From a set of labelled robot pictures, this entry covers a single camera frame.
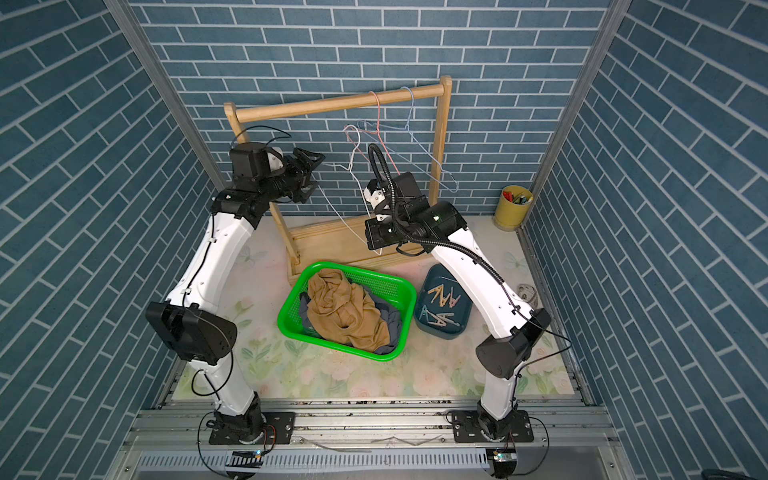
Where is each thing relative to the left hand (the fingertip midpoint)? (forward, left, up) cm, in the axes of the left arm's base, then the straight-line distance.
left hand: (332, 165), depth 74 cm
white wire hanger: (+28, +5, -42) cm, 51 cm away
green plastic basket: (-13, -17, -38) cm, 44 cm away
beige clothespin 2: (-20, -33, -42) cm, 57 cm away
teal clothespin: (-18, -26, -41) cm, 52 cm away
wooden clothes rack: (+13, +4, -44) cm, 46 cm away
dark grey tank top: (-22, -14, -35) cm, 44 cm away
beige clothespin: (-14, -32, -41) cm, 54 cm away
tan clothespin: (-22, -30, -41) cm, 55 cm away
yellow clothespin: (-10, -31, -41) cm, 52 cm away
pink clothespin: (-15, -35, -41) cm, 56 cm away
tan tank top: (-23, -1, -31) cm, 39 cm away
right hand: (-15, -10, -9) cm, 20 cm away
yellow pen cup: (+16, -59, -32) cm, 68 cm away
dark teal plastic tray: (-17, -32, -42) cm, 56 cm away
